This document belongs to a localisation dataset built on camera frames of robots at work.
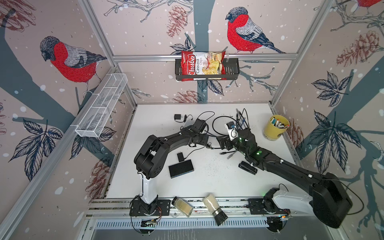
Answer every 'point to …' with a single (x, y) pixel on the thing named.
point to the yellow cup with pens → (276, 127)
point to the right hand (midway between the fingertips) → (221, 135)
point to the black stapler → (247, 167)
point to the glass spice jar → (186, 208)
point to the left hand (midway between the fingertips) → (204, 139)
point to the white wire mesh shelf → (94, 120)
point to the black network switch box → (181, 168)
